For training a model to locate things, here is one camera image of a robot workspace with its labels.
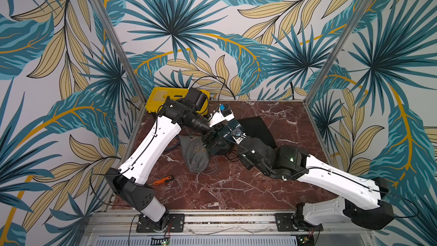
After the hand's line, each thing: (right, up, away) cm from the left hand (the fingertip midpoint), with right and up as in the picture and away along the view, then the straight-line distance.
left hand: (224, 140), depth 64 cm
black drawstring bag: (+21, +2, +42) cm, 47 cm away
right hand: (+7, -3, +3) cm, 8 cm away
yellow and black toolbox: (-38, +22, +36) cm, 57 cm away
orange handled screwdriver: (-26, -21, +19) cm, 39 cm away
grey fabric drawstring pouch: (-14, -11, +21) cm, 27 cm away
